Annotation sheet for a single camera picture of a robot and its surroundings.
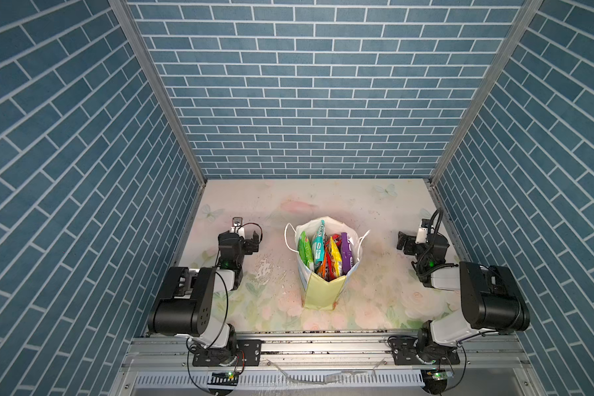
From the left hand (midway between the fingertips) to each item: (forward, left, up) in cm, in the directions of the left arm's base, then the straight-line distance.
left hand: (247, 231), depth 93 cm
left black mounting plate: (-40, -2, -6) cm, 40 cm away
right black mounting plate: (-39, -54, -6) cm, 67 cm away
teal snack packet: (-14, -26, +15) cm, 33 cm away
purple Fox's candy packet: (-18, -35, +12) cm, 41 cm away
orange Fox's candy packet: (-20, -27, +10) cm, 35 cm away
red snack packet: (-11, -33, +12) cm, 37 cm away
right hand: (-1, -66, 0) cm, 66 cm away
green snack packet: (-15, -22, +12) cm, 29 cm away
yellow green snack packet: (-19, -31, +15) cm, 39 cm away
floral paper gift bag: (-16, -29, +13) cm, 36 cm away
